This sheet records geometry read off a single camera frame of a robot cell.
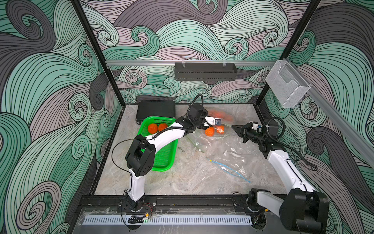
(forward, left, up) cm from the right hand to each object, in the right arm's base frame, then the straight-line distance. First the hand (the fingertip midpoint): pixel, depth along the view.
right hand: (231, 125), depth 77 cm
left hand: (+11, +12, 0) cm, 16 cm away
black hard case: (+30, +56, -17) cm, 66 cm away
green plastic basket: (-9, +37, -21) cm, 44 cm away
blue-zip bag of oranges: (-12, -4, -19) cm, 23 cm away
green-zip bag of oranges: (+4, +8, -23) cm, 24 cm away
